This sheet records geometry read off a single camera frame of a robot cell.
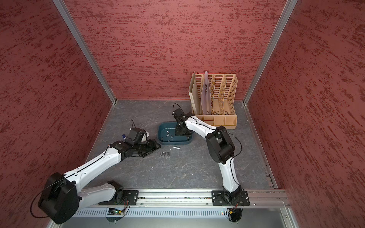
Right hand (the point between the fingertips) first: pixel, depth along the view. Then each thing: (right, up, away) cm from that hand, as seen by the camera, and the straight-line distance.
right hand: (181, 135), depth 95 cm
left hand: (-14, -7, -13) cm, 20 cm away
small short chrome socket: (-10, 0, +3) cm, 10 cm away
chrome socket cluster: (-8, -11, -5) cm, 15 cm away
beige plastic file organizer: (+31, +35, +12) cm, 48 cm away
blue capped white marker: (-41, -1, +2) cm, 41 cm away
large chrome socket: (-10, +1, +4) cm, 11 cm away
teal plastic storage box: (-6, -3, +3) cm, 8 cm away
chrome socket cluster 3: (-13, -11, -5) cm, 18 cm away
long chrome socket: (-3, -7, -3) cm, 9 cm away
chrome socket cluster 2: (-11, -11, -5) cm, 17 cm away
